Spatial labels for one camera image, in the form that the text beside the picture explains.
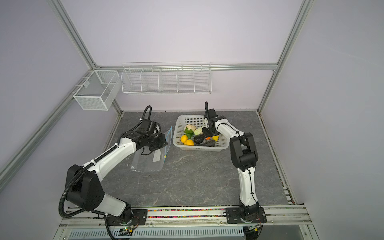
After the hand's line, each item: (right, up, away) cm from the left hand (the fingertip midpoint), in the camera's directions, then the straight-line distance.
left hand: (168, 144), depth 84 cm
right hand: (+25, +5, +17) cm, 30 cm away
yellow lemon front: (+11, 0, +11) cm, 16 cm away
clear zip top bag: (-12, -12, +9) cm, 19 cm away
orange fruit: (+24, +3, +11) cm, 26 cm away
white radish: (+17, +7, +19) cm, 27 cm away
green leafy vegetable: (+11, +6, +16) cm, 20 cm away
